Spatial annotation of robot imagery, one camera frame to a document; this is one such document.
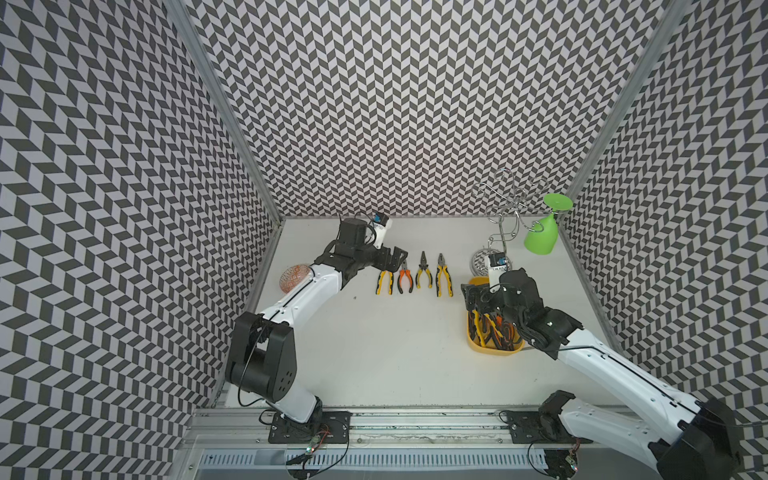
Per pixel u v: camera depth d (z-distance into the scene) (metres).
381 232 0.77
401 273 1.02
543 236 0.82
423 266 1.05
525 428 0.74
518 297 0.56
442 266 1.02
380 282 0.99
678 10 0.67
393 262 0.77
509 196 0.81
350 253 0.67
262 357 0.44
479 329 0.87
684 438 0.38
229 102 0.89
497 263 0.67
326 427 0.71
